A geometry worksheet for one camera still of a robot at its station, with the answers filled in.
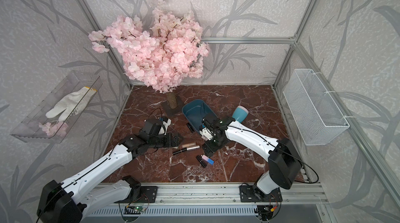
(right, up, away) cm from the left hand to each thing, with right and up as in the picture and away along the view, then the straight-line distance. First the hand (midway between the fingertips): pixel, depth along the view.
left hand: (178, 140), depth 79 cm
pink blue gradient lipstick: (+14, -12, +5) cm, 19 cm away
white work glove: (-44, +19, -12) cm, 49 cm away
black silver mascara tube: (+3, -7, +8) cm, 11 cm away
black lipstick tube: (+12, -12, +4) cm, 18 cm away
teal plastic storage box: (+7, +13, +27) cm, 30 cm away
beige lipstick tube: (+3, -5, +10) cm, 12 cm away
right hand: (+17, -5, +1) cm, 18 cm away
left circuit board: (-16, -29, -9) cm, 34 cm away
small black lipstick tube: (+4, +3, +17) cm, 18 cm away
